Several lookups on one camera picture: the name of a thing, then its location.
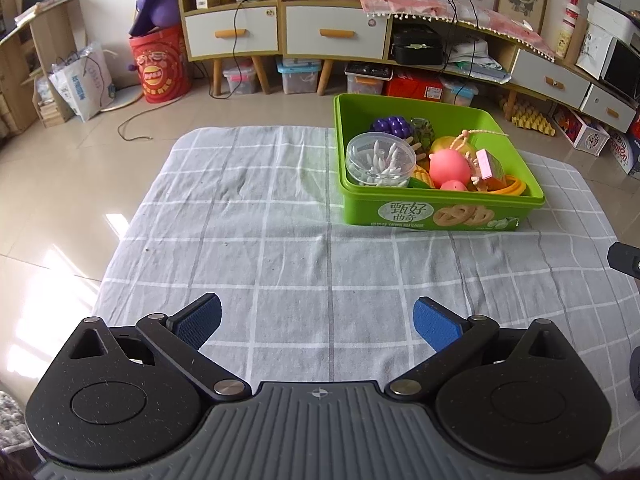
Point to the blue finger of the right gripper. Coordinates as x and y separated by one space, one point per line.
624 258

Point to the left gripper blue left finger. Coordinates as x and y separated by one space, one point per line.
195 323

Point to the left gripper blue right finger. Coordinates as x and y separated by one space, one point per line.
437 325

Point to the pink pig toy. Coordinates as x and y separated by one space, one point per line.
449 170

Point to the pink small toy box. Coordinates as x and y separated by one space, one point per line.
489 169

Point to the clear cotton swab jar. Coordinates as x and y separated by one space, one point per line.
380 159

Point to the yellow plastic bowl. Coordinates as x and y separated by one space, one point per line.
459 144

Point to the dark plastic wrapper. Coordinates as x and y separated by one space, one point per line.
422 132

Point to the purple toy grapes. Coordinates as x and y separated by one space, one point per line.
395 125

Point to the orange plastic juicer cup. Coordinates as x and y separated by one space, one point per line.
514 187

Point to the grey checked table cloth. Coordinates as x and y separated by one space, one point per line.
254 215

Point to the white red toy box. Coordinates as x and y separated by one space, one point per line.
584 133

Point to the green plastic storage bin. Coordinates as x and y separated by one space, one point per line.
421 208

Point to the yellow egg tray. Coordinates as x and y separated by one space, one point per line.
526 115

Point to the white microwave oven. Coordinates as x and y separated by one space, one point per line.
611 61

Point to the red cardboard box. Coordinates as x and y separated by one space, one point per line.
414 84

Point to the red printed bucket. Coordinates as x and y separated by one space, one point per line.
162 64

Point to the clear box with blue lid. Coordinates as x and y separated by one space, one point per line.
299 75

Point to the white blue shopping bag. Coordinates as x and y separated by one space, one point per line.
84 81

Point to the black case on shelf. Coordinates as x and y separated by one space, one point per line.
416 45

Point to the purple plush toy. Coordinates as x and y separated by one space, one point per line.
154 14

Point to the wooden cabinet with white drawers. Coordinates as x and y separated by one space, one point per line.
364 30

